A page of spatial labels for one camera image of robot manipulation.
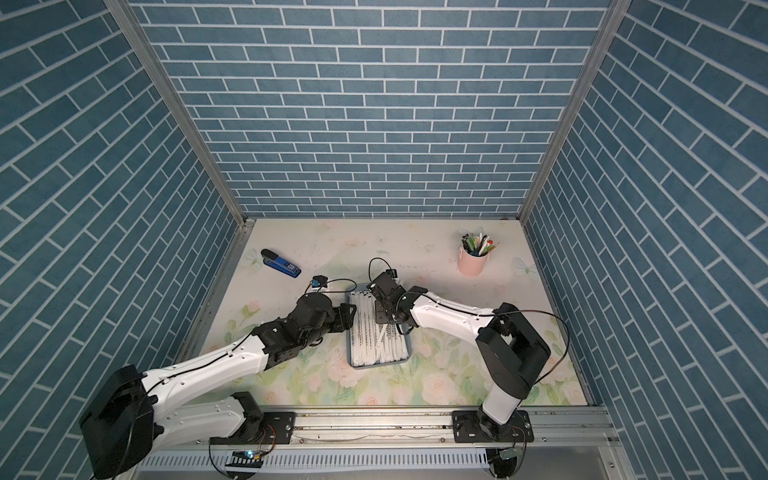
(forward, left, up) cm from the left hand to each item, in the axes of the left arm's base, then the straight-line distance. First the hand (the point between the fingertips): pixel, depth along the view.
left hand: (356, 311), depth 82 cm
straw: (-6, 0, -11) cm, 12 cm away
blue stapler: (+24, +32, -8) cm, 40 cm away
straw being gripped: (0, -2, -11) cm, 11 cm away
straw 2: (0, -1, -11) cm, 11 cm away
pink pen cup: (+21, -38, -7) cm, 44 cm away
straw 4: (-3, -8, -10) cm, 13 cm away
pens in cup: (+25, -39, 0) cm, 46 cm away
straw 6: (-6, -13, -11) cm, 18 cm away
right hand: (+3, -8, -6) cm, 10 cm away
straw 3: (-1, -4, -11) cm, 12 cm away
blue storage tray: (-3, -1, +17) cm, 18 cm away
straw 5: (-6, -11, -11) cm, 17 cm away
